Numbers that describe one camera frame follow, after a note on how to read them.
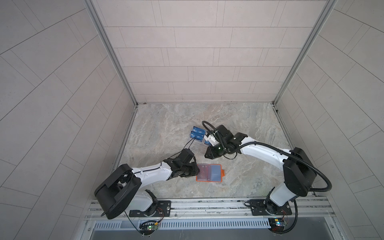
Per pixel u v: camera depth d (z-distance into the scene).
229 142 0.62
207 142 0.75
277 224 0.68
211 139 0.76
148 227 0.65
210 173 0.82
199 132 0.90
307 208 0.72
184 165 0.66
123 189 0.42
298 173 0.43
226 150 0.62
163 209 0.71
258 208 0.71
